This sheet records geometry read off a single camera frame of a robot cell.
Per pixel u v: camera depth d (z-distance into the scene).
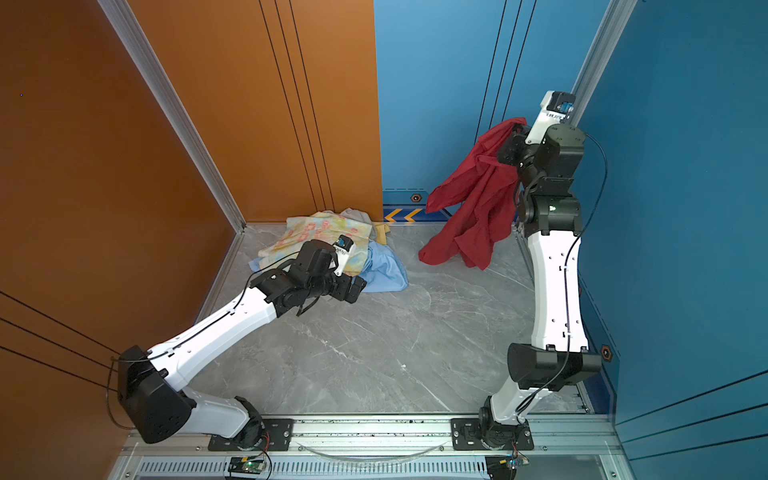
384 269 1.03
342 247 0.68
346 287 0.68
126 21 0.70
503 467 0.69
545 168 0.46
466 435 0.72
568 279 0.43
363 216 1.16
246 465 0.71
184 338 0.45
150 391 0.39
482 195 0.75
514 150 0.55
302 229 1.08
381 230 1.14
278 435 0.74
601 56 0.76
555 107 0.49
